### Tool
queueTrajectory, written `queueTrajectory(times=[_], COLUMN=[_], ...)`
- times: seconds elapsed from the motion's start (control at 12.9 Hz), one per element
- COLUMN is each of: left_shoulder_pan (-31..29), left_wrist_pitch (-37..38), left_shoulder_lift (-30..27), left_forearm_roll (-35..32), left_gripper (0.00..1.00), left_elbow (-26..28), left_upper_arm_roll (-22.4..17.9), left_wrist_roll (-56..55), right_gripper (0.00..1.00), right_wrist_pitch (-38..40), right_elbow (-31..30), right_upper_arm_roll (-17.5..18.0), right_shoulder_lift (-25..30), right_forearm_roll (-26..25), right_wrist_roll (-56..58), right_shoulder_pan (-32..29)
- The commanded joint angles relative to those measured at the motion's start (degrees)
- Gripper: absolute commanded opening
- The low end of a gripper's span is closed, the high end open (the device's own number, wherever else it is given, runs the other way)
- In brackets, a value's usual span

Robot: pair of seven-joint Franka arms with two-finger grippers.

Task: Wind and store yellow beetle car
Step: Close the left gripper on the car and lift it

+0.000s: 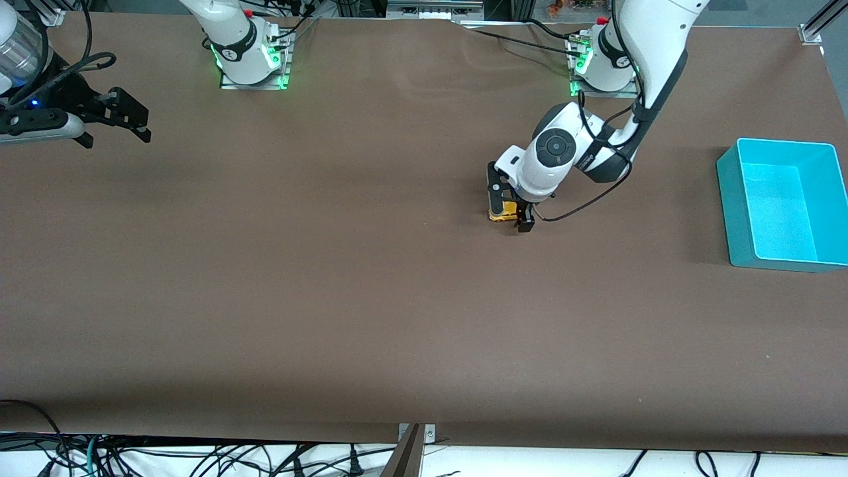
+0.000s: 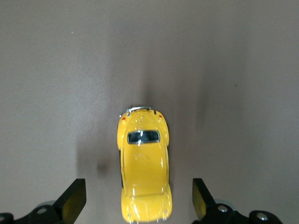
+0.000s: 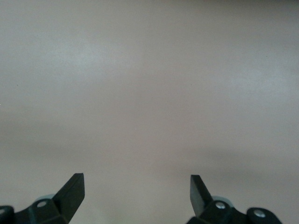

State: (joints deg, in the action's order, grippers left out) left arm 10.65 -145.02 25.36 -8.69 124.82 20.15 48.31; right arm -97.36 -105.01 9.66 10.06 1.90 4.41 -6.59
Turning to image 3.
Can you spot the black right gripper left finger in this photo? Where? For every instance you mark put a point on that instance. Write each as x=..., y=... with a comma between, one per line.
x=70, y=198

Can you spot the brown table cover mat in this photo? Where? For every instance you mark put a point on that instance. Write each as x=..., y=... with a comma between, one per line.
x=149, y=93

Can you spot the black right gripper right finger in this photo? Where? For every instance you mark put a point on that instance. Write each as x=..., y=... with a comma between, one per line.
x=198, y=198

